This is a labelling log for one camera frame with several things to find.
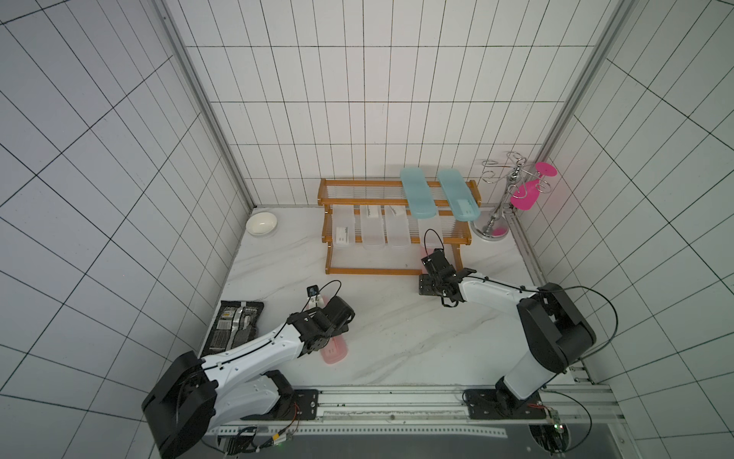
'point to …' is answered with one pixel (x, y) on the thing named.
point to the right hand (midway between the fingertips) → (423, 283)
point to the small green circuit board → (554, 431)
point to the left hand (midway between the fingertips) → (322, 325)
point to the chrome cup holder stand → (516, 176)
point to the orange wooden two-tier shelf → (356, 260)
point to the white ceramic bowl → (261, 223)
